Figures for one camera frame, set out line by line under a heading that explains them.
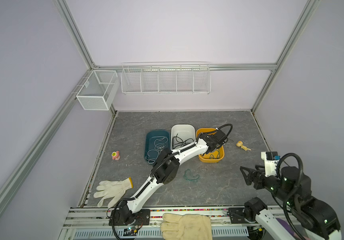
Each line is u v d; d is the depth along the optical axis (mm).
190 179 852
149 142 997
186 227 707
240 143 991
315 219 381
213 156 898
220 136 742
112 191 812
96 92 1022
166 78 995
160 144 1008
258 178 526
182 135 1052
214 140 734
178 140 1028
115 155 913
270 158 518
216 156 957
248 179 551
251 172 542
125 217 643
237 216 725
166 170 571
